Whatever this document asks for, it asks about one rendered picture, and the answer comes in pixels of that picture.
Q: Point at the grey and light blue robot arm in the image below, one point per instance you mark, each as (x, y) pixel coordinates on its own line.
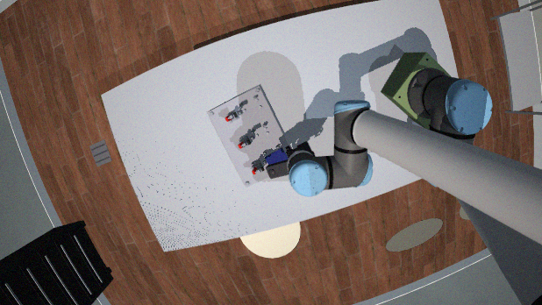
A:
(500, 190)

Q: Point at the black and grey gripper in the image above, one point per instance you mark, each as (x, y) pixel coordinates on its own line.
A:
(304, 146)

